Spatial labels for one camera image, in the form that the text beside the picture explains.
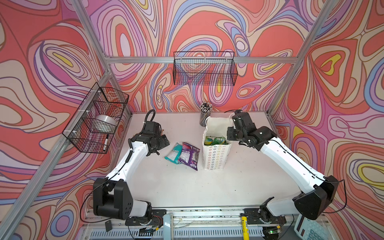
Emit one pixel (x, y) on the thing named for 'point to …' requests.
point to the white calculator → (309, 229)
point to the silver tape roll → (104, 123)
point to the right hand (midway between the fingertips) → (231, 134)
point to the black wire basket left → (98, 100)
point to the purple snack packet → (189, 155)
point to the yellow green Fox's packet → (208, 140)
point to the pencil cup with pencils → (206, 109)
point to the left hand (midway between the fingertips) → (162, 143)
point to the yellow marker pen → (246, 236)
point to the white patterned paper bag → (216, 157)
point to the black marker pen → (106, 142)
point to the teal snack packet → (175, 155)
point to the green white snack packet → (219, 141)
